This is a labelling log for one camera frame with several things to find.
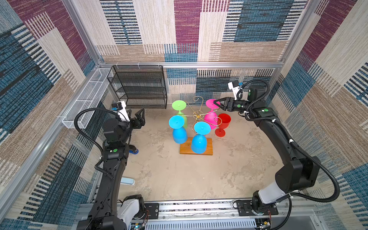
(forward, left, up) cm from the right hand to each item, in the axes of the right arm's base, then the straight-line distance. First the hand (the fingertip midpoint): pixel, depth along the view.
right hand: (218, 104), depth 75 cm
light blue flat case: (-29, +50, -30) cm, 65 cm away
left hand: (-5, +40, +2) cm, 41 cm away
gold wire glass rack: (-6, +10, -2) cm, 12 cm away
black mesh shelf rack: (+36, +52, -16) cm, 65 cm away
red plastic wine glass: (+4, -7, -19) cm, 20 cm away
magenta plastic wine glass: (-3, +3, -8) cm, 9 cm away
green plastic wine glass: (0, +20, 0) cm, 20 cm away
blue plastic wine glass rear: (-12, +20, -10) cm, 26 cm away
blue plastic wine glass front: (-18, +10, -8) cm, 23 cm away
